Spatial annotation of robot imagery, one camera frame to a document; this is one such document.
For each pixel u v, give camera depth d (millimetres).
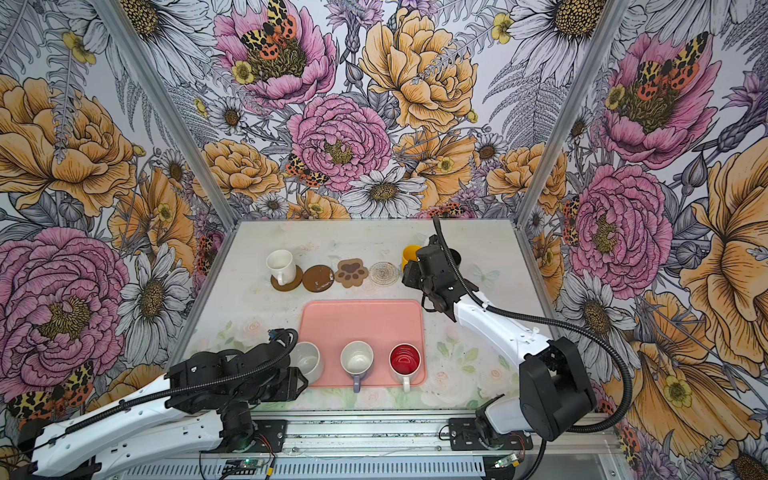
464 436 739
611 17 720
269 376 543
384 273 1056
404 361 852
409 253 1020
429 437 761
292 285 1022
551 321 454
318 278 1044
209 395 471
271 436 742
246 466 705
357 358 858
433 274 642
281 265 990
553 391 421
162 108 872
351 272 1056
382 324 941
